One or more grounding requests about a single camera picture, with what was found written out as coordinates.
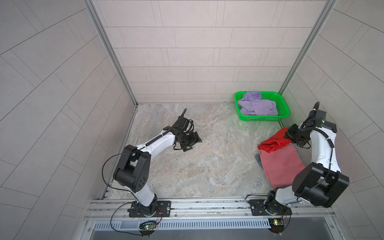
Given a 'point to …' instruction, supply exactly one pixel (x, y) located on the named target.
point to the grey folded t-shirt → (258, 159)
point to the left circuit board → (147, 226)
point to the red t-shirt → (275, 141)
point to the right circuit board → (277, 225)
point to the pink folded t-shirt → (282, 165)
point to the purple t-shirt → (251, 104)
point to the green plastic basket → (283, 109)
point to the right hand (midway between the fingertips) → (284, 132)
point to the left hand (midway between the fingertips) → (202, 141)
